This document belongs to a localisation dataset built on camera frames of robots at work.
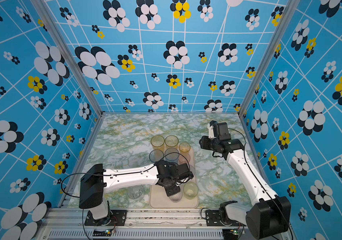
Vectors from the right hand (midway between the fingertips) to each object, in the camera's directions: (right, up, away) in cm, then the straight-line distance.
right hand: (203, 141), depth 81 cm
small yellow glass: (-10, -5, +14) cm, 18 cm away
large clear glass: (-38, -28, +1) cm, 47 cm away
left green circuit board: (-48, -43, -11) cm, 65 cm away
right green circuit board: (+10, -44, -10) cm, 46 cm away
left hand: (-15, -24, -5) cm, 29 cm away
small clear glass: (-15, -30, -2) cm, 34 cm away
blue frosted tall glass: (-18, -5, -16) cm, 24 cm away
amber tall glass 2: (-18, -1, +10) cm, 21 cm away
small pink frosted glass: (-11, -13, +12) cm, 21 cm away
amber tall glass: (-28, -2, +18) cm, 34 cm away
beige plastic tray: (-24, -31, -2) cm, 39 cm away
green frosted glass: (-7, -27, 0) cm, 28 cm away
